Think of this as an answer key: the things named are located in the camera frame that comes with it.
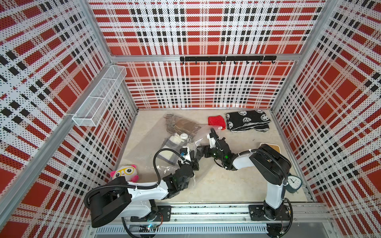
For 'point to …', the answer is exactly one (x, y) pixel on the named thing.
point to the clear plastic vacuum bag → (159, 147)
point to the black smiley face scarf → (246, 120)
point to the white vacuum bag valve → (184, 136)
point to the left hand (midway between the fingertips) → (196, 151)
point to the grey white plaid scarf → (170, 150)
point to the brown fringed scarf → (180, 125)
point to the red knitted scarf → (217, 120)
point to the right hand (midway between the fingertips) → (200, 147)
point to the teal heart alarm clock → (294, 183)
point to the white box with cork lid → (275, 147)
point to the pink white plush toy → (129, 172)
